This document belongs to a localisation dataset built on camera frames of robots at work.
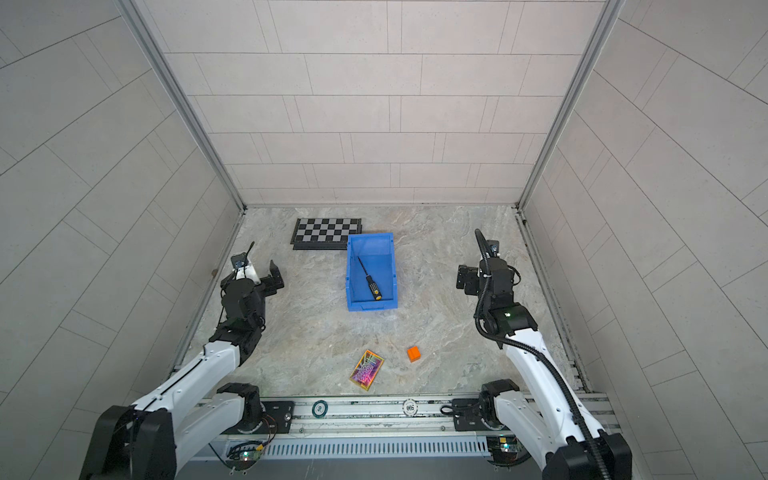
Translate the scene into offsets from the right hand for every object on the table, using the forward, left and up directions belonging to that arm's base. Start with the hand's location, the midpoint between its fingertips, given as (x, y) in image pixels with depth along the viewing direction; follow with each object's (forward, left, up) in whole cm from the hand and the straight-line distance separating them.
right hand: (477, 264), depth 81 cm
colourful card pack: (-21, +32, -14) cm, 41 cm away
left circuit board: (-38, +58, -13) cm, 71 cm away
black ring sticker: (-29, +43, -15) cm, 54 cm away
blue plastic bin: (+9, +31, -15) cm, 35 cm away
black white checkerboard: (+24, +47, -11) cm, 54 cm away
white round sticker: (-30, +21, -15) cm, 40 cm away
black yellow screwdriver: (+3, +30, -13) cm, 33 cm away
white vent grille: (-38, +30, -16) cm, 51 cm away
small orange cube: (-18, +19, -14) cm, 30 cm away
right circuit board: (-40, 0, -17) cm, 44 cm away
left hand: (+5, +60, +1) cm, 60 cm away
